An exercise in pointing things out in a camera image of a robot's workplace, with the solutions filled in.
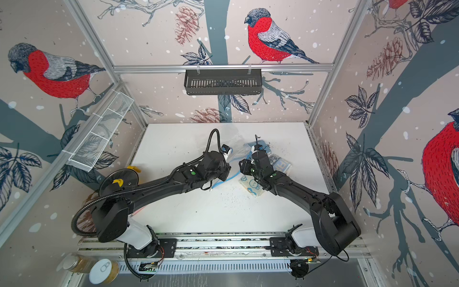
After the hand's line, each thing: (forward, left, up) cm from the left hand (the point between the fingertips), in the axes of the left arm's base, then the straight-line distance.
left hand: (232, 162), depth 82 cm
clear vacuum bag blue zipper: (-1, -1, -4) cm, 5 cm away
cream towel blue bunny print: (-6, -11, -15) cm, 20 cm away
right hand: (+4, -6, -5) cm, 8 cm away
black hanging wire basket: (+51, +6, +11) cm, 53 cm away
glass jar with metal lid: (-38, +55, -7) cm, 68 cm away
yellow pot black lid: (-7, +52, -4) cm, 53 cm away
